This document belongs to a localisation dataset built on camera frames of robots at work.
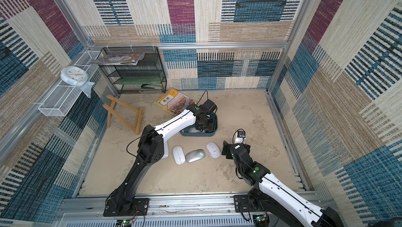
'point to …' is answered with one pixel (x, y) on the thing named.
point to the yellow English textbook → (174, 102)
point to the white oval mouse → (179, 154)
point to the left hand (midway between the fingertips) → (210, 126)
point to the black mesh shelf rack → (147, 76)
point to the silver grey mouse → (194, 155)
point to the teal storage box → (192, 131)
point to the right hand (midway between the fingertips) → (231, 141)
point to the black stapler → (145, 87)
